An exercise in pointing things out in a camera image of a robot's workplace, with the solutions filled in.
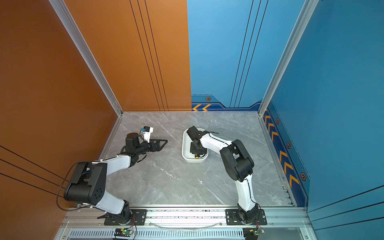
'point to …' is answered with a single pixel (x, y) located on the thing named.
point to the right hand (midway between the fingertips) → (194, 152)
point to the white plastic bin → (187, 156)
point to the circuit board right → (252, 233)
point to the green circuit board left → (123, 232)
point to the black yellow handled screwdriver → (196, 156)
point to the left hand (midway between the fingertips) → (163, 140)
